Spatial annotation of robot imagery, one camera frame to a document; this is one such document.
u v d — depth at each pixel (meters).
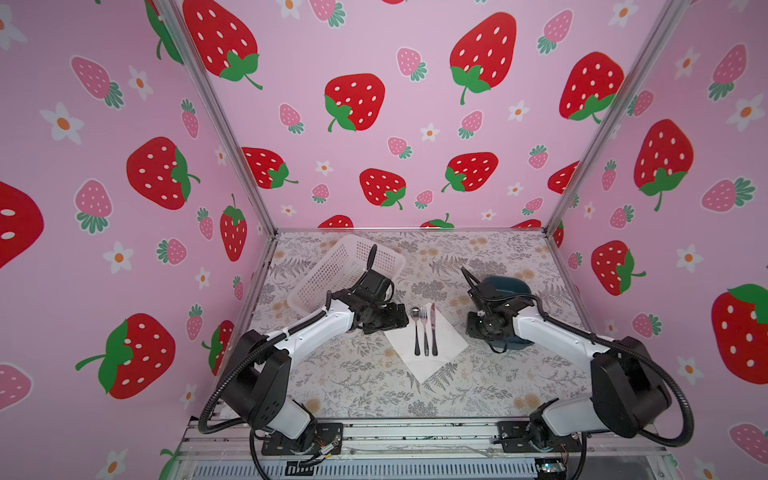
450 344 0.91
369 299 0.67
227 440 0.76
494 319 0.64
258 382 0.43
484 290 0.71
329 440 0.72
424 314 0.96
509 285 0.99
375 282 0.69
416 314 0.95
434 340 0.92
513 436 0.74
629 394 0.43
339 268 1.07
